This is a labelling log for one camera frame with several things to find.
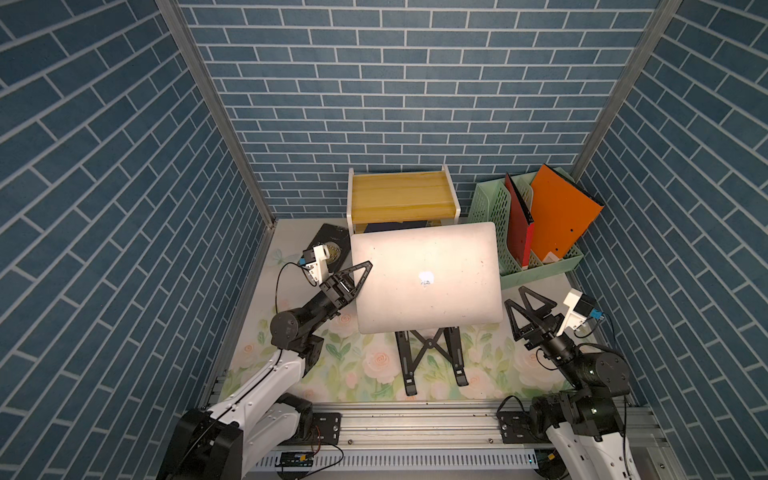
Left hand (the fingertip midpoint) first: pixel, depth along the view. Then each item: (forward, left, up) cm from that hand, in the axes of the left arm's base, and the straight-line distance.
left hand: (379, 277), depth 59 cm
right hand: (-2, -29, -5) cm, 30 cm away
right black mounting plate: (-21, -34, -35) cm, 53 cm away
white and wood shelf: (+30, -5, -5) cm, 31 cm away
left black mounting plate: (-21, +13, -37) cm, 45 cm away
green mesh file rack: (+49, -60, -9) cm, 78 cm away
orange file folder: (+29, -52, -8) cm, 60 cm away
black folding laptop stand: (-4, -21, -33) cm, 39 cm away
